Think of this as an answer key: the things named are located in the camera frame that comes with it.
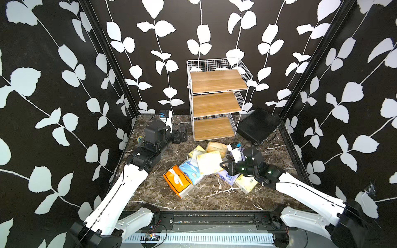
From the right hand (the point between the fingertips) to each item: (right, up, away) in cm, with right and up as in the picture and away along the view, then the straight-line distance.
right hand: (220, 163), depth 75 cm
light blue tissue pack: (-15, -7, +11) cm, 20 cm away
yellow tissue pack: (-15, +1, +17) cm, 22 cm away
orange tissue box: (-22, -10, +5) cm, 24 cm away
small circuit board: (-33, -33, -5) cm, 47 cm away
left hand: (-19, +19, -5) cm, 28 cm away
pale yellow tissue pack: (+15, -13, +7) cm, 20 cm away
